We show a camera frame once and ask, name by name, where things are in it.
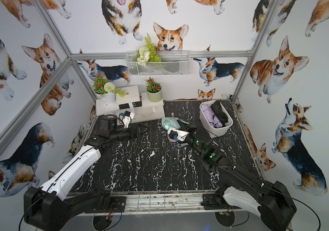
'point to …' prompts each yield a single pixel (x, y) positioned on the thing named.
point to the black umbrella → (219, 113)
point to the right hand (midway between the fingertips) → (177, 119)
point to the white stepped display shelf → (127, 99)
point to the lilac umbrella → (213, 121)
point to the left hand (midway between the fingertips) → (146, 127)
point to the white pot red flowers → (106, 91)
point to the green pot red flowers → (154, 91)
